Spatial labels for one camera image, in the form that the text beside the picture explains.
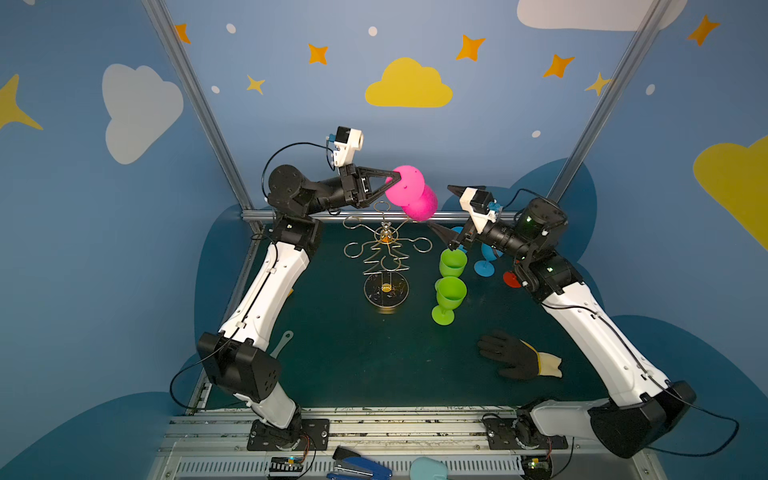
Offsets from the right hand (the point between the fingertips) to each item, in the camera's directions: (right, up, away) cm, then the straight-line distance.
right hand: (444, 198), depth 61 cm
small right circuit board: (+25, -65, +13) cm, 71 cm away
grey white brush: (-43, -37, +30) cm, 64 cm away
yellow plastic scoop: (-45, -24, +39) cm, 64 cm away
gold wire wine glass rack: (-12, -23, +40) cm, 48 cm away
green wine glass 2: (+8, -24, +30) cm, 39 cm away
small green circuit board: (-37, -64, +12) cm, 75 cm away
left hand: (-10, +3, -8) cm, 13 cm away
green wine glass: (+10, -14, +36) cm, 40 cm away
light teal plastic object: (-2, -64, +11) cm, 64 cm away
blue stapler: (-20, -61, +8) cm, 65 cm away
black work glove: (+29, -44, +28) cm, 60 cm away
